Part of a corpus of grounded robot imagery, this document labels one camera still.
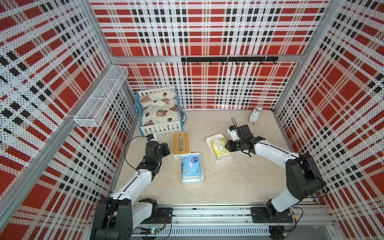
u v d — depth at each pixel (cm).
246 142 70
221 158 91
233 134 84
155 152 66
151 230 69
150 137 76
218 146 92
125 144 106
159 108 111
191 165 86
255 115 104
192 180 84
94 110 94
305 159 47
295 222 71
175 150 93
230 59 89
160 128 103
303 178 45
